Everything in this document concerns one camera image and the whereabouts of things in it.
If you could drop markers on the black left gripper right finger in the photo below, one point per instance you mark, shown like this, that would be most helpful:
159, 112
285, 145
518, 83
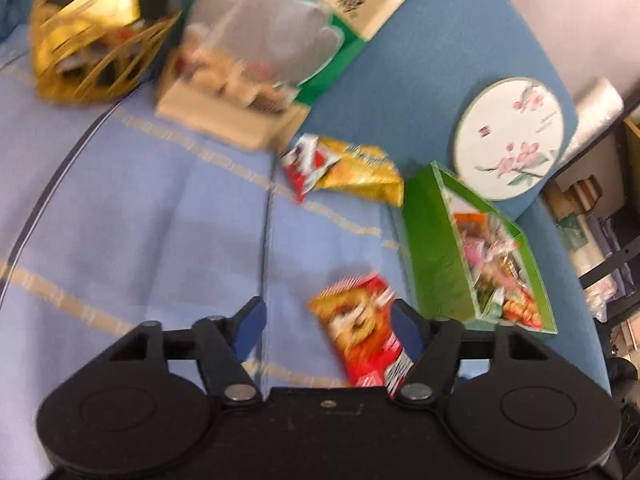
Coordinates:
433, 346

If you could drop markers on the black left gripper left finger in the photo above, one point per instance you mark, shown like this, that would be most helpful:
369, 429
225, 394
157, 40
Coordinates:
221, 347

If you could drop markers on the red orange snack packet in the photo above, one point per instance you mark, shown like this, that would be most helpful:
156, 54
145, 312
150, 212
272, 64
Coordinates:
355, 314

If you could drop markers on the green white cardboard box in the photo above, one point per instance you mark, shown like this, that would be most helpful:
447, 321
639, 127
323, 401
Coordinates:
469, 261

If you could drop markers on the light blue striped sheet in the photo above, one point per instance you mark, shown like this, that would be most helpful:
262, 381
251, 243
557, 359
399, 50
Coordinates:
111, 217

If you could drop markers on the yellow gold chip bag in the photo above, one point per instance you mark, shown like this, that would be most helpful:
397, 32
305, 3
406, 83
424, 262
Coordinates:
364, 171

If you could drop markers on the red chinese snack packet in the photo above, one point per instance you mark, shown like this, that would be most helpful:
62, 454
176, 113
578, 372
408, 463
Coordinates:
306, 163

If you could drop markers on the dark metal storage shelf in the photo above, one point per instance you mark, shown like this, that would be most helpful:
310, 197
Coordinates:
594, 203

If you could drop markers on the large green beige grain bag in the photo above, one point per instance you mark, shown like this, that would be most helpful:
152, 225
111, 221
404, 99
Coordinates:
247, 72

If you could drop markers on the blue fabric sofa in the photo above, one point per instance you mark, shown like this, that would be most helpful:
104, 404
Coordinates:
406, 89

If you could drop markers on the black and gold box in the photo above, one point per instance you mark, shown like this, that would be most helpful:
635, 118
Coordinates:
105, 5

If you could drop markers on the gold woven wire basket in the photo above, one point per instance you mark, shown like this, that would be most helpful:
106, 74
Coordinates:
79, 60

